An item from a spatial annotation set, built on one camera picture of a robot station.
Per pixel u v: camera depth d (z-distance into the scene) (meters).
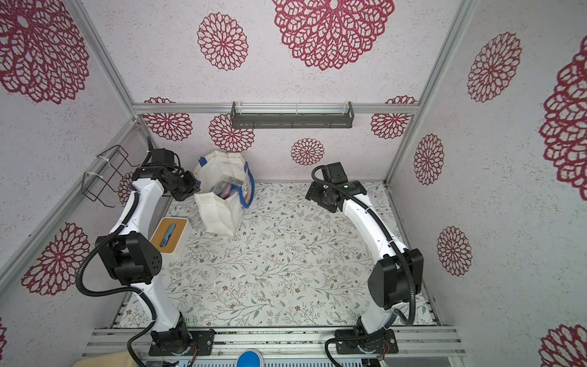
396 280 0.44
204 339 0.74
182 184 0.79
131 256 0.49
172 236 0.95
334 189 0.58
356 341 0.67
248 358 0.71
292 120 0.88
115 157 0.81
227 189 1.07
